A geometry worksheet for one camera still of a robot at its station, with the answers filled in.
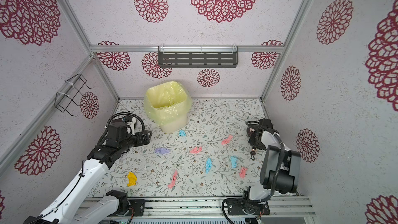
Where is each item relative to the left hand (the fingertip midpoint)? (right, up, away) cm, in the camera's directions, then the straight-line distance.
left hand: (144, 137), depth 80 cm
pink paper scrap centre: (+27, -10, +13) cm, 31 cm away
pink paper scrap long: (+14, -25, 0) cm, 29 cm away
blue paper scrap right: (+48, -15, +8) cm, 51 cm away
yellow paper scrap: (-7, -22, +2) cm, 24 cm away
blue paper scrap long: (+34, -17, +7) cm, 38 cm away
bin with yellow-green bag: (+7, +18, +22) cm, 30 cm away
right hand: (+63, -5, +12) cm, 64 cm away
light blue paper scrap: (+17, -1, +20) cm, 26 cm away
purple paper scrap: (+6, -10, +13) cm, 17 cm away
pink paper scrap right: (+52, -21, +4) cm, 56 cm away
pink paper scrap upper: (+45, -5, +17) cm, 49 cm away
